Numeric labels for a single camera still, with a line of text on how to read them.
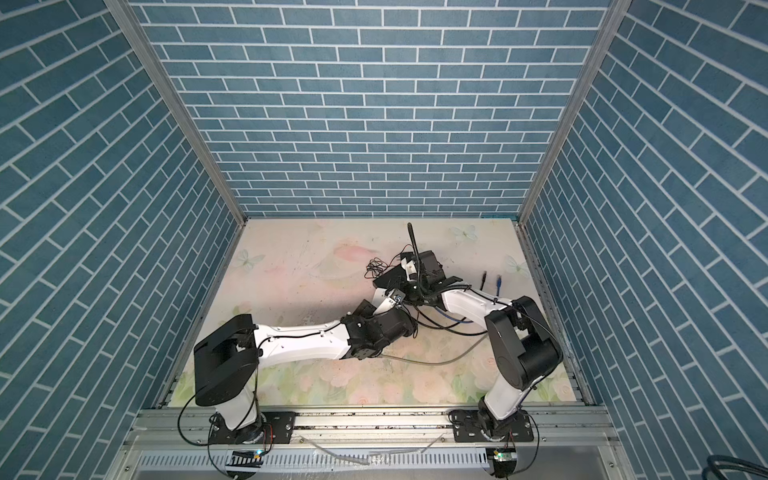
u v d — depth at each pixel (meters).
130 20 0.71
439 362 0.85
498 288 1.01
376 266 1.05
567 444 0.76
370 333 0.64
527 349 0.46
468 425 0.74
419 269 0.73
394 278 1.05
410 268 0.86
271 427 0.72
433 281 0.72
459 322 0.93
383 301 0.76
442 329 0.91
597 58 0.79
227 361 0.46
